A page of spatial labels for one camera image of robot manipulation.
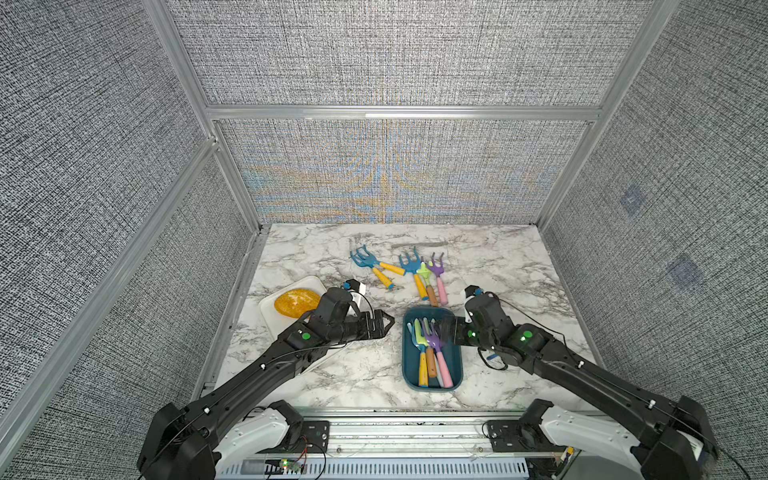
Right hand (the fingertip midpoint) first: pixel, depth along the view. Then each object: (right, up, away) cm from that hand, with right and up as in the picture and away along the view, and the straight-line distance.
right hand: (447, 320), depth 80 cm
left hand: (-16, 0, -3) cm, 16 cm away
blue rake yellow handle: (-21, +15, +28) cm, 38 cm away
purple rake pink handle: (+2, +12, +27) cm, 30 cm away
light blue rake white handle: (-2, -14, +2) cm, 14 cm away
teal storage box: (-9, -11, +7) cm, 16 cm away
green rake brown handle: (-2, +12, +27) cm, 29 cm away
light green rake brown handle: (-6, -8, +7) cm, 12 cm away
